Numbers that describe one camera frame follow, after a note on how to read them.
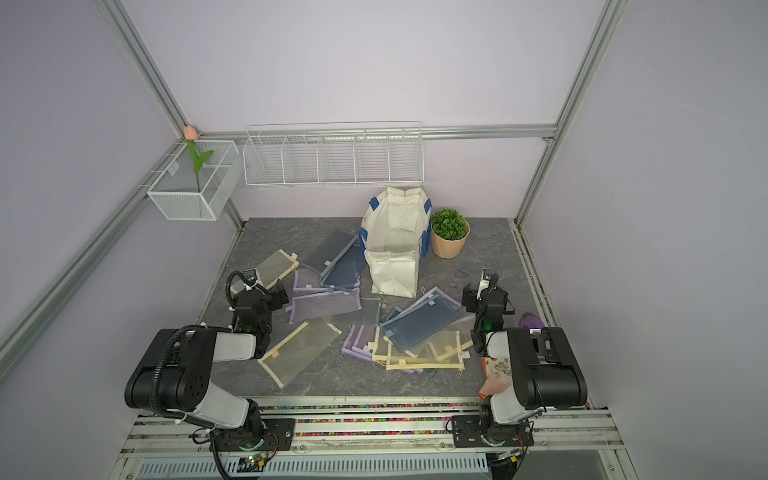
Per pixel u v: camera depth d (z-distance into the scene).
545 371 0.46
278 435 0.74
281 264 1.09
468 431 0.74
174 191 0.77
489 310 0.71
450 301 0.94
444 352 0.85
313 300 0.97
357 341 0.89
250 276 0.80
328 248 1.13
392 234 1.16
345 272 1.05
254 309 0.71
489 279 0.81
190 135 0.89
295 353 0.87
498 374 0.82
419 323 0.89
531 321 0.93
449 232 1.02
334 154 1.05
